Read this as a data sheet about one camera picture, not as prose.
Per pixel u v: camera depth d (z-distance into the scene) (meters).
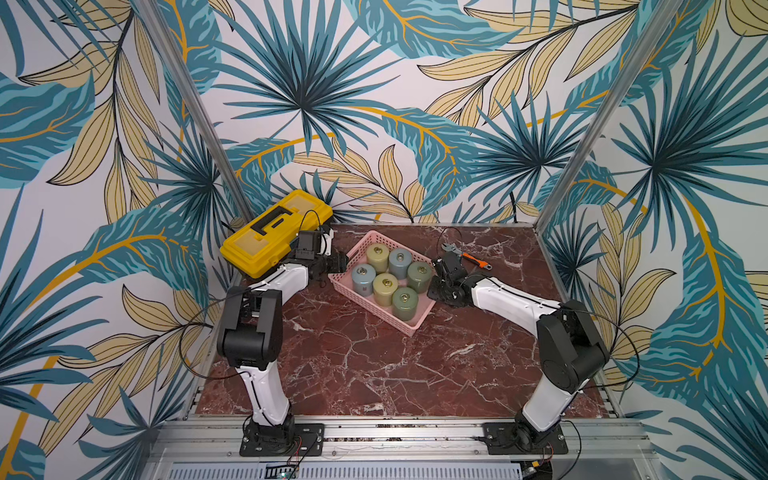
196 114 0.84
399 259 0.99
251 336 0.50
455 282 0.70
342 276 1.01
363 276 0.95
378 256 1.00
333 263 0.88
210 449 0.73
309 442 0.71
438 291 0.82
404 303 0.88
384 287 0.92
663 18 0.69
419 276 0.95
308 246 0.77
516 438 0.68
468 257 1.10
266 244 0.90
